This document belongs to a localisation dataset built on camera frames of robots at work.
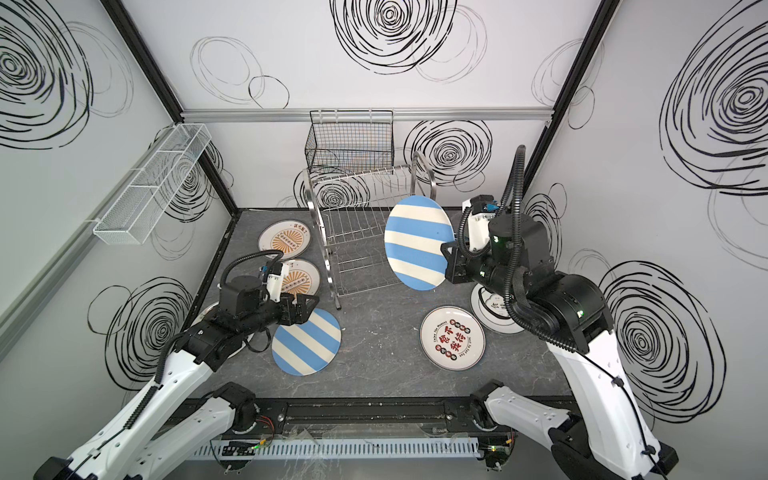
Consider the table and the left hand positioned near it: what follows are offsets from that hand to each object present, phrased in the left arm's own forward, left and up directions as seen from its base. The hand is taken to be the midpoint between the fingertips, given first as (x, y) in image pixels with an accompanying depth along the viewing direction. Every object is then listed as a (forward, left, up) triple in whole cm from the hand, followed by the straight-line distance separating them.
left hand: (308, 298), depth 75 cm
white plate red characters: (-2, -39, -18) cm, 43 cm away
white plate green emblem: (+8, -53, -20) cm, 57 cm away
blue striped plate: (-7, +3, -18) cm, 20 cm away
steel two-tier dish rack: (+53, -3, -20) cm, 57 cm away
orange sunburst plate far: (+34, +18, -18) cm, 43 cm away
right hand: (0, -30, +23) cm, 38 cm away
